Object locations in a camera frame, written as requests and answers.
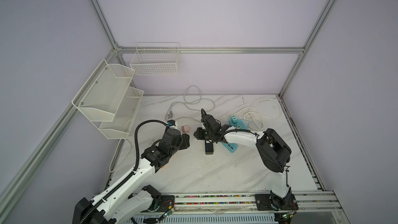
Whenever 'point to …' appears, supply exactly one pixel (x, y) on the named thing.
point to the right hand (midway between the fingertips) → (194, 134)
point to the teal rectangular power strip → (231, 147)
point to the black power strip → (209, 148)
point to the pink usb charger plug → (185, 128)
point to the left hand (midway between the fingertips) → (184, 138)
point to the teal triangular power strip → (238, 123)
